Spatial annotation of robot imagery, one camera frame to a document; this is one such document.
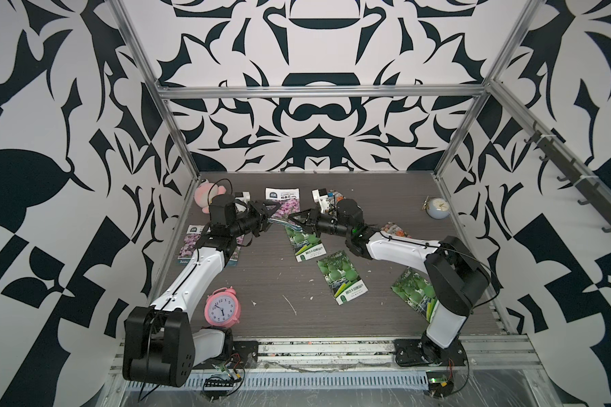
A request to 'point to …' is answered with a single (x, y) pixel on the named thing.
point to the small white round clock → (438, 208)
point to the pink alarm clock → (222, 308)
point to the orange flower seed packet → (395, 229)
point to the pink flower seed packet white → (289, 198)
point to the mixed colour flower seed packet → (335, 197)
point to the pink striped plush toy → (205, 192)
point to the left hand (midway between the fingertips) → (278, 202)
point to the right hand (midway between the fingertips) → (289, 215)
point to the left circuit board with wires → (217, 387)
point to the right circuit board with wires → (440, 383)
